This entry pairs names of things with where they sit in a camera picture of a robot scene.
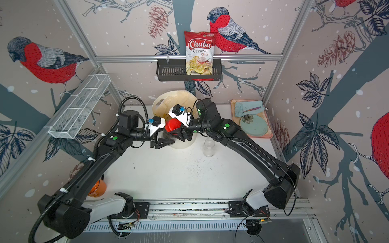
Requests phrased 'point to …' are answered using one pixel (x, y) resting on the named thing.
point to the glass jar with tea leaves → (208, 148)
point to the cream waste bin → (163, 104)
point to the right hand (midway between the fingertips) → (171, 125)
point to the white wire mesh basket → (80, 105)
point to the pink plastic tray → (261, 114)
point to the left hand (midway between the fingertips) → (174, 131)
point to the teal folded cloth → (243, 108)
